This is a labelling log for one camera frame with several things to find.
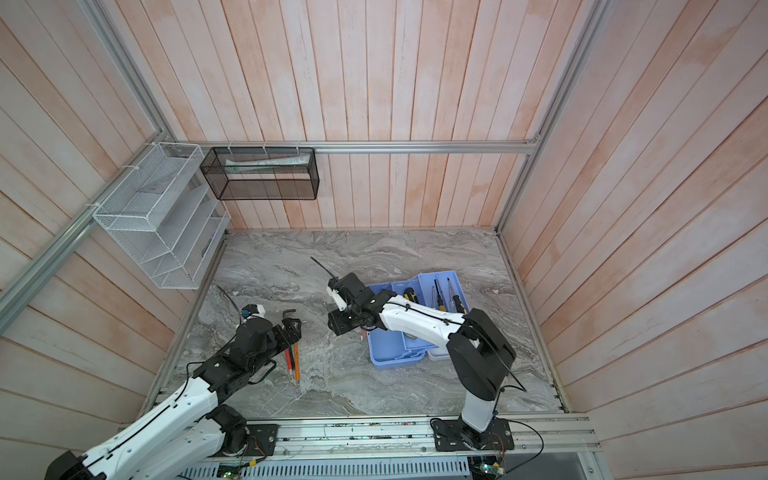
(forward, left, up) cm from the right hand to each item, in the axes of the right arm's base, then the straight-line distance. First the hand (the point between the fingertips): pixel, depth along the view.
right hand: (336, 321), depth 85 cm
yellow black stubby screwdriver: (+4, -36, +2) cm, 36 cm away
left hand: (-5, +12, 0) cm, 13 cm away
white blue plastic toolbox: (+10, -31, +2) cm, 33 cm away
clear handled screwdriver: (+8, -29, +1) cm, 30 cm away
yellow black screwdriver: (+6, -30, +1) cm, 31 cm away
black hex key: (+8, +18, -9) cm, 22 cm away
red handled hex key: (-9, +14, -8) cm, 18 cm away
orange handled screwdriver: (-9, +12, -8) cm, 17 cm away
